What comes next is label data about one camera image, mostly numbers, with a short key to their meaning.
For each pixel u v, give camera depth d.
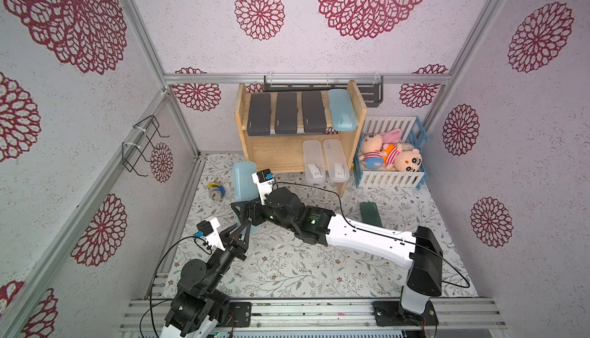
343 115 0.70
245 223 0.60
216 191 1.00
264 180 0.59
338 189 1.03
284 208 0.51
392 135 1.12
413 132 1.14
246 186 0.61
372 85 0.94
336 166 0.85
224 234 0.63
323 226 0.52
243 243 0.63
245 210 0.60
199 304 0.53
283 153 0.92
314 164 0.86
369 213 0.97
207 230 0.57
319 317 0.75
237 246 0.59
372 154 1.04
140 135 0.77
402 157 1.00
